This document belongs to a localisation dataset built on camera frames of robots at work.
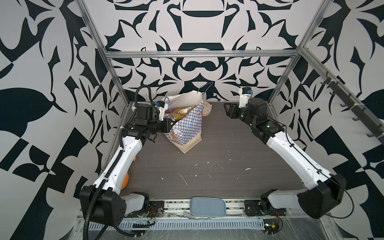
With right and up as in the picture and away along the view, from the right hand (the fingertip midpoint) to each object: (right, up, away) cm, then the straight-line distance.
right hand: (228, 102), depth 74 cm
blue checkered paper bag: (-21, -14, +6) cm, 26 cm away
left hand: (-26, -8, +2) cm, 28 cm away
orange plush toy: (-51, -39, +3) cm, 65 cm away
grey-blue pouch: (-9, -50, -2) cm, 50 cm away
